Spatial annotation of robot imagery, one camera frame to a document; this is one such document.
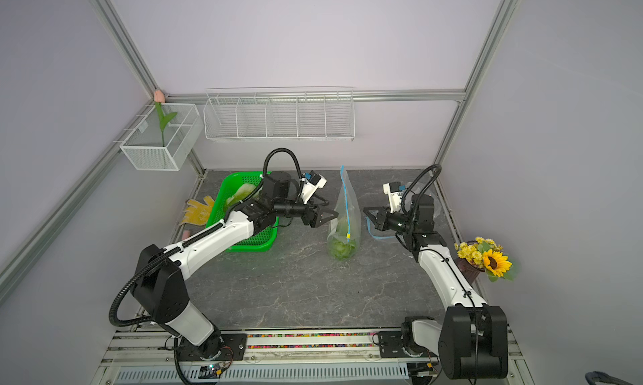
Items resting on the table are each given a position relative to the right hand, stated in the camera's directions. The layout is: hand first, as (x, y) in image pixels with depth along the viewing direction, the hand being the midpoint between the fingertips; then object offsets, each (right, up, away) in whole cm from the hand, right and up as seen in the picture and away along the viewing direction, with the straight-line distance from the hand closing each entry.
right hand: (364, 208), depth 80 cm
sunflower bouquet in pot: (+29, -11, -15) cm, 34 cm away
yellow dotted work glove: (-69, -4, +27) cm, 74 cm away
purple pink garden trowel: (-67, -11, +16) cm, 70 cm away
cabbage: (-6, -16, +9) cm, 19 cm away
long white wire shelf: (-32, +37, +20) cm, 52 cm away
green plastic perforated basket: (-35, -12, +5) cm, 38 cm away
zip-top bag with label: (-7, -5, -8) cm, 12 cm away
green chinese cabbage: (-48, +5, +22) cm, 53 cm away
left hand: (-10, 0, -5) cm, 11 cm away
